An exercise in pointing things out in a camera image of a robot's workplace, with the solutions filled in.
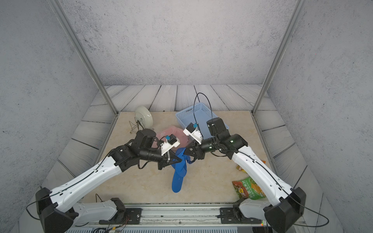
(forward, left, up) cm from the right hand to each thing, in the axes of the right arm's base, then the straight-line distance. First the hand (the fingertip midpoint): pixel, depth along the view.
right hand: (185, 152), depth 65 cm
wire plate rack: (+34, +40, -22) cm, 57 cm away
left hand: (-3, +2, -3) cm, 4 cm away
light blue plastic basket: (+51, -7, -27) cm, 58 cm away
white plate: (+35, +30, -13) cm, 48 cm away
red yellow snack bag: (+6, -30, -29) cm, 42 cm away
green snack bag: (-7, -33, -26) cm, 43 cm away
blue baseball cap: (-5, +2, -7) cm, 8 cm away
